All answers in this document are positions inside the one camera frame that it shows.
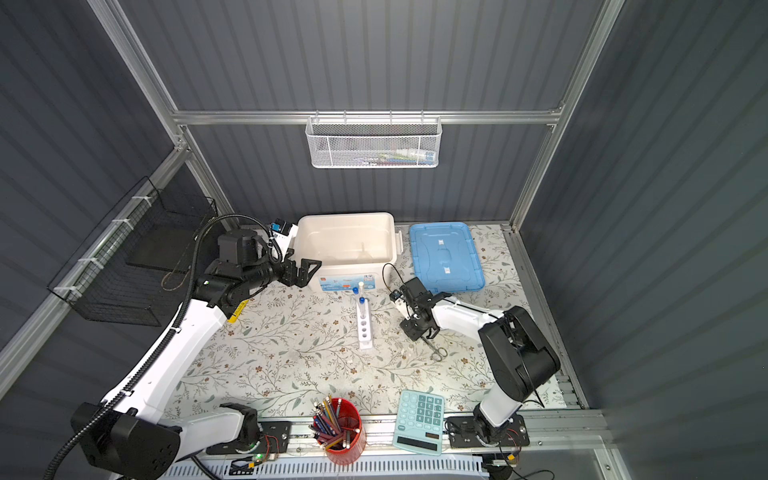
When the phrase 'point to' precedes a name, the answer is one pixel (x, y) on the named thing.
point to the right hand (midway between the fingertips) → (416, 326)
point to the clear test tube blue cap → (355, 292)
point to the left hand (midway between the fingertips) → (304, 256)
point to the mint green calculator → (419, 421)
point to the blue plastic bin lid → (445, 256)
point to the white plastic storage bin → (353, 247)
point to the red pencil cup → (341, 432)
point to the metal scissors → (439, 353)
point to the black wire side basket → (117, 273)
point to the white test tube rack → (365, 338)
